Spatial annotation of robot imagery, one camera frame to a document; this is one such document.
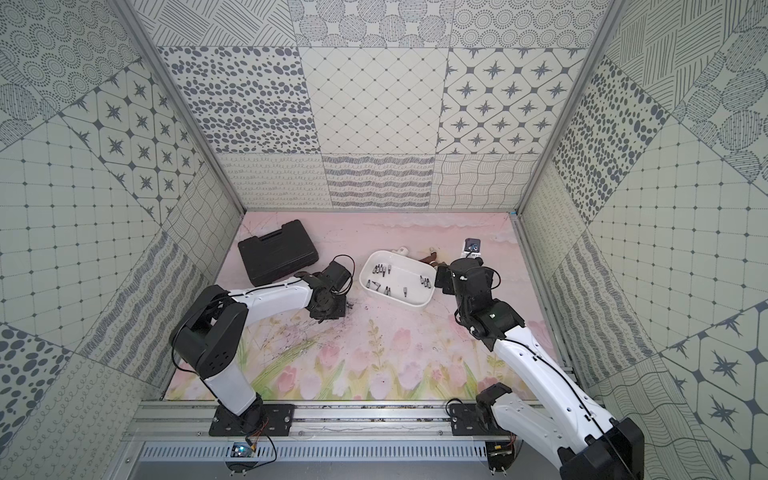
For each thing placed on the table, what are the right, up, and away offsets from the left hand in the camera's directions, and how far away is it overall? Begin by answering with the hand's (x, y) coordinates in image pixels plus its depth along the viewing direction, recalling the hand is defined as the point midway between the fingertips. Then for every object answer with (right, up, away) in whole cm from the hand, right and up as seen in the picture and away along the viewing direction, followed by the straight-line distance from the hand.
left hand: (340, 308), depth 92 cm
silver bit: (+12, +11, +11) cm, 20 cm away
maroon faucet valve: (+29, +15, +12) cm, 35 cm away
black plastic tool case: (-23, +16, +9) cm, 30 cm away
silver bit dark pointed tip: (+14, +5, +6) cm, 16 cm away
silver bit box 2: (+21, +4, +5) cm, 22 cm away
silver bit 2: (+15, +11, +11) cm, 22 cm away
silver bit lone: (+29, +7, +8) cm, 30 cm away
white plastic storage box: (+19, +9, +9) cm, 23 cm away
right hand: (+35, +14, -14) cm, 40 cm away
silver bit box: (+8, +7, +7) cm, 12 cm away
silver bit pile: (+10, +11, +10) cm, 18 cm away
